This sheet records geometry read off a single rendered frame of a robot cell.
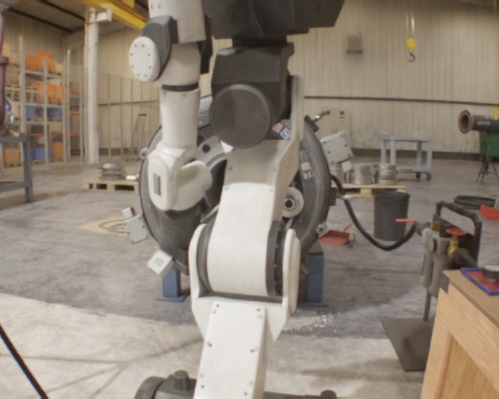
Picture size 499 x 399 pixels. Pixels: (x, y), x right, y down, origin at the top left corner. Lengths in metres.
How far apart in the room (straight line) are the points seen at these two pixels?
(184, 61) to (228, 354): 0.50
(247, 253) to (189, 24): 0.39
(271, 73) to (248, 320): 0.44
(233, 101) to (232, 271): 0.29
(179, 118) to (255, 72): 0.16
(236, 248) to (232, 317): 0.13
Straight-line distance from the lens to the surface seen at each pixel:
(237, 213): 0.71
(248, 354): 0.69
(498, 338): 0.85
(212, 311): 0.72
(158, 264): 0.86
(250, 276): 0.68
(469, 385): 1.01
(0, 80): 5.62
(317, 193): 1.46
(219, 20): 0.78
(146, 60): 0.66
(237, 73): 0.72
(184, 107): 0.68
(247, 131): 0.67
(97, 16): 14.30
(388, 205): 3.14
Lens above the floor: 0.81
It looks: 9 degrees down
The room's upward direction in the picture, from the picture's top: straight up
